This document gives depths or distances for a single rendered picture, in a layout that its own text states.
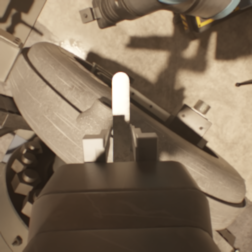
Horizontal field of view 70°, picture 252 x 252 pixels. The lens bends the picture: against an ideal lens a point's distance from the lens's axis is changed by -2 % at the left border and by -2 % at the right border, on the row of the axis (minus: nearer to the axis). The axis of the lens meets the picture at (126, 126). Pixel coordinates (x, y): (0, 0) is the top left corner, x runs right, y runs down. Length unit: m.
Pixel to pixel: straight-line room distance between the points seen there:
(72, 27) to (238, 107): 1.21
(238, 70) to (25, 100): 1.34
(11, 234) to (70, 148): 0.35
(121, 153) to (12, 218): 0.43
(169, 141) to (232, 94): 1.21
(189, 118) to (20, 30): 1.07
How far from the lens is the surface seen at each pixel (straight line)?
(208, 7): 0.42
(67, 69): 0.33
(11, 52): 0.44
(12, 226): 0.57
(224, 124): 1.51
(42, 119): 0.31
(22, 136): 1.10
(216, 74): 1.39
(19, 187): 0.57
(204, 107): 0.57
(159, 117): 0.63
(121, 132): 0.16
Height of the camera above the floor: 1.20
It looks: 71 degrees down
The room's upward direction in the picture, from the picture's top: 165 degrees clockwise
